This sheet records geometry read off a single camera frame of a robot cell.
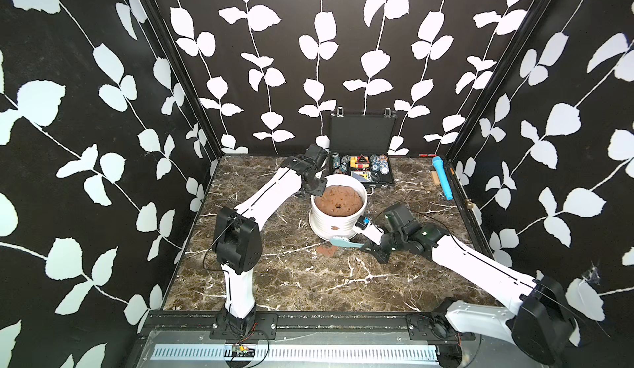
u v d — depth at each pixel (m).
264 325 0.75
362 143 1.15
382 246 0.69
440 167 1.14
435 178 1.12
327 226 0.85
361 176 1.11
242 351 0.70
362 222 0.70
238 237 0.49
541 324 0.40
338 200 0.90
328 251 0.90
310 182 0.66
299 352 0.70
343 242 0.81
